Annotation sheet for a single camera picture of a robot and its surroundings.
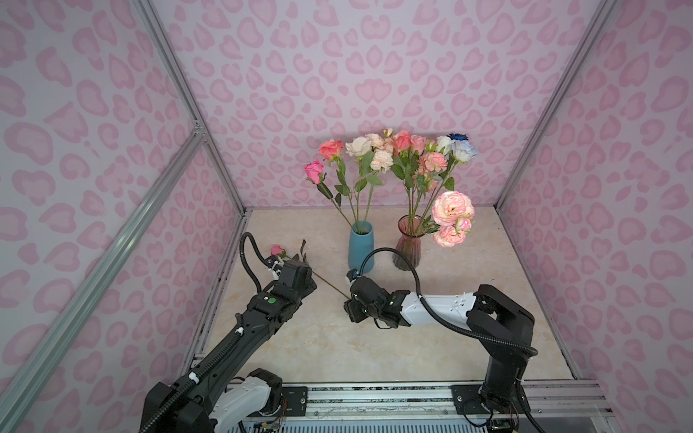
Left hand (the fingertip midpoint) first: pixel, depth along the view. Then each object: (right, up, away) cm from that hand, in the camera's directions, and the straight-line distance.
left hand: (303, 276), depth 82 cm
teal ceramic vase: (+18, +11, +6) cm, 22 cm away
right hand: (+15, -10, +5) cm, 18 cm away
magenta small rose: (-13, +7, +20) cm, 25 cm away
